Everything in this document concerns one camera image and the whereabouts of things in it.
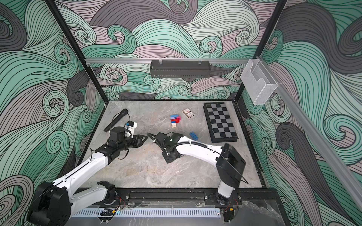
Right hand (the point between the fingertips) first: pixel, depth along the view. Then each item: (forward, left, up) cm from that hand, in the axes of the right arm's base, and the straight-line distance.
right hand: (173, 156), depth 81 cm
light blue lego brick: (+34, 0, -5) cm, 35 cm away
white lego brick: (+27, 0, -6) cm, 28 cm away
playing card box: (+38, -11, -6) cm, 40 cm away
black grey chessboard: (+24, -34, -5) cm, 42 cm away
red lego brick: (+30, -2, -5) cm, 30 cm away
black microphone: (+37, +39, -3) cm, 54 cm away
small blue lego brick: (+28, +1, -5) cm, 29 cm away
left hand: (+10, +16, +6) cm, 20 cm away
